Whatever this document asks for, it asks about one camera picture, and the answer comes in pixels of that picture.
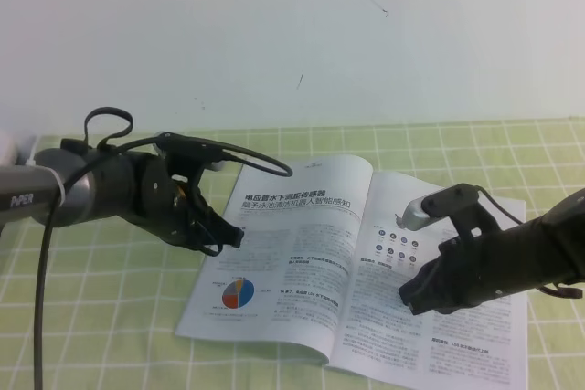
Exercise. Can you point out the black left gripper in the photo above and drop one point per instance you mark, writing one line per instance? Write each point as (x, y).
(172, 208)

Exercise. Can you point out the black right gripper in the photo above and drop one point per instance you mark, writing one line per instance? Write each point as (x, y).
(463, 276)

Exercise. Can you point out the white magazine book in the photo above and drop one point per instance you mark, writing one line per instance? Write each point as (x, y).
(320, 265)

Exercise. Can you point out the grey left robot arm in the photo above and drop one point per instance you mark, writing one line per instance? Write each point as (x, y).
(71, 184)

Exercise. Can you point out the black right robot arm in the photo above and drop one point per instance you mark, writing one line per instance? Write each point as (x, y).
(547, 252)

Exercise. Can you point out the green checkered tablecloth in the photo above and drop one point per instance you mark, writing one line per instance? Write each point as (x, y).
(115, 294)

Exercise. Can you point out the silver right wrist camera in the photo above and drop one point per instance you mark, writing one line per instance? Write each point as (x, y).
(415, 218)

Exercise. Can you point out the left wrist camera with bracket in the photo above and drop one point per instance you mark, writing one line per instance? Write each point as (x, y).
(189, 156)

